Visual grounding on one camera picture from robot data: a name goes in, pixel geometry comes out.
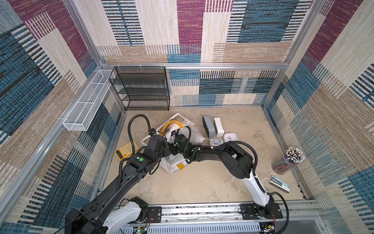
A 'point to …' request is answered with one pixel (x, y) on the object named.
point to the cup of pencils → (287, 163)
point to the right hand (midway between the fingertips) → (173, 143)
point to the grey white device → (209, 126)
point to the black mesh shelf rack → (141, 87)
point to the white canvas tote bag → (180, 135)
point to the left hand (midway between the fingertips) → (166, 145)
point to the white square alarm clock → (230, 136)
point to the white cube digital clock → (218, 126)
